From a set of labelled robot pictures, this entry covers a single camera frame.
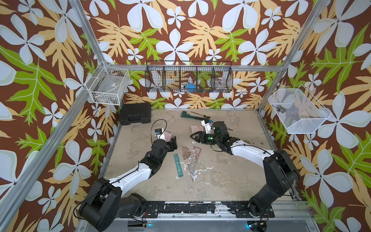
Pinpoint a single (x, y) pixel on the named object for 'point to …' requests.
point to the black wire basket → (189, 77)
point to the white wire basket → (107, 85)
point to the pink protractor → (186, 152)
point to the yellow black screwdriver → (204, 115)
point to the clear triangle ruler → (192, 167)
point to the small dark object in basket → (280, 108)
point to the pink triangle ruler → (197, 152)
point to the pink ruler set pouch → (168, 136)
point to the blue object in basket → (191, 87)
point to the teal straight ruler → (178, 165)
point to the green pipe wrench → (185, 114)
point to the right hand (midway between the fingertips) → (192, 136)
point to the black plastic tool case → (131, 112)
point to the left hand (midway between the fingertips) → (170, 136)
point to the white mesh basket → (299, 111)
